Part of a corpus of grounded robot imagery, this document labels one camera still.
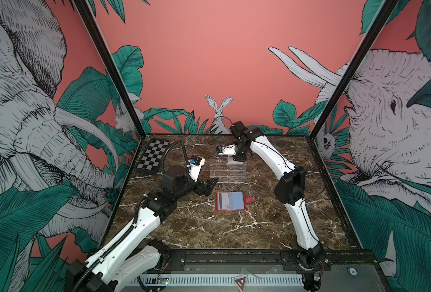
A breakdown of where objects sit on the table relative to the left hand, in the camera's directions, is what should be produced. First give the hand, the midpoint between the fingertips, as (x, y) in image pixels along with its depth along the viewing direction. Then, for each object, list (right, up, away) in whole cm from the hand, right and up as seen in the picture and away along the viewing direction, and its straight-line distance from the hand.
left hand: (211, 173), depth 74 cm
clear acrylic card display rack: (+8, -1, +24) cm, 26 cm away
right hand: (+11, +9, +21) cm, 25 cm away
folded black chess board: (-37, +3, +30) cm, 48 cm away
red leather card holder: (+10, -16, +17) cm, 25 cm away
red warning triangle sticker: (+12, -42, -5) cm, 44 cm away
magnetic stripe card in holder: (+5, -16, +17) cm, 24 cm away
